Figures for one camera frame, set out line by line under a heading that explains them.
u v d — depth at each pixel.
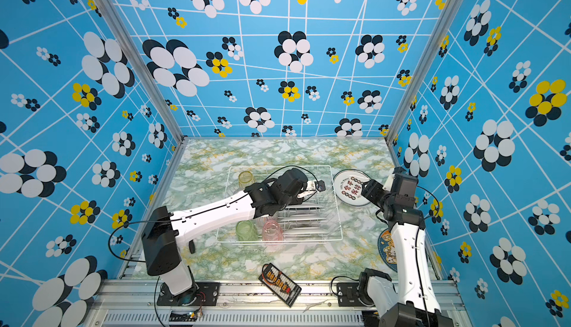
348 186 1.01
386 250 0.83
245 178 0.96
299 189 0.60
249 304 0.72
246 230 0.79
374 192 0.69
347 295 0.73
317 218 0.84
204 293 0.72
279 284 0.74
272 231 0.79
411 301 0.39
